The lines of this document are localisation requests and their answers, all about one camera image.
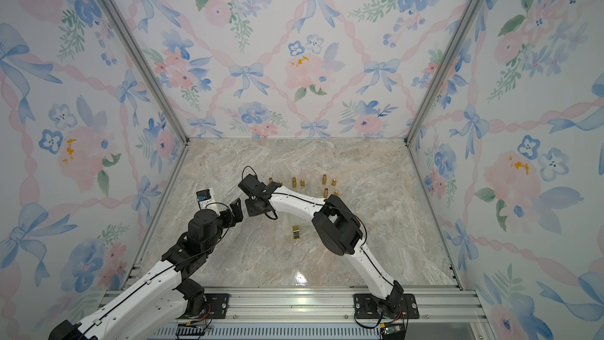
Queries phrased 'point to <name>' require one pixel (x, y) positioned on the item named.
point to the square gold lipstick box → (296, 230)
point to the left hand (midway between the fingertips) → (230, 201)
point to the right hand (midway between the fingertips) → (255, 207)
